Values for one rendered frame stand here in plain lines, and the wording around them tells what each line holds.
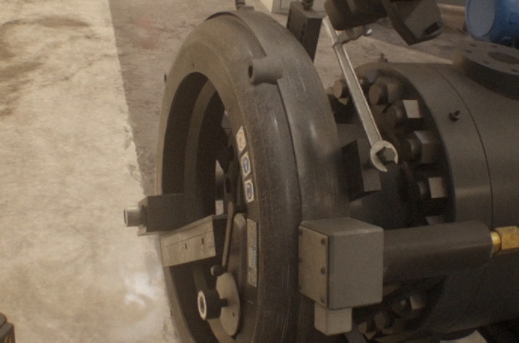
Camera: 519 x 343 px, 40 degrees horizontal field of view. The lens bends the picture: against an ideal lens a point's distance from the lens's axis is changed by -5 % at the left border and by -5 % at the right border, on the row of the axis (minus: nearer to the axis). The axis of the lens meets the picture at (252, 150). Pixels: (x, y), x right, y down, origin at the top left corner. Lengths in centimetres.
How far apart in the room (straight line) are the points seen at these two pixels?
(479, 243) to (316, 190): 25
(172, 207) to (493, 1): 86
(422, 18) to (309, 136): 29
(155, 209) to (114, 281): 75
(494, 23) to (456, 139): 49
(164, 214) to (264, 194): 46
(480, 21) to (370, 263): 92
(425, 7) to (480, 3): 90
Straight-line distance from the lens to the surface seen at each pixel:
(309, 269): 101
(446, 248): 106
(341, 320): 101
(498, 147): 137
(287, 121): 108
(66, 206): 256
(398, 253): 102
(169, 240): 152
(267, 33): 120
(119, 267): 226
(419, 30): 87
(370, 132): 102
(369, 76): 146
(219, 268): 120
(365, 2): 91
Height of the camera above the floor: 132
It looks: 26 degrees down
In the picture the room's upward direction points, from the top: 8 degrees clockwise
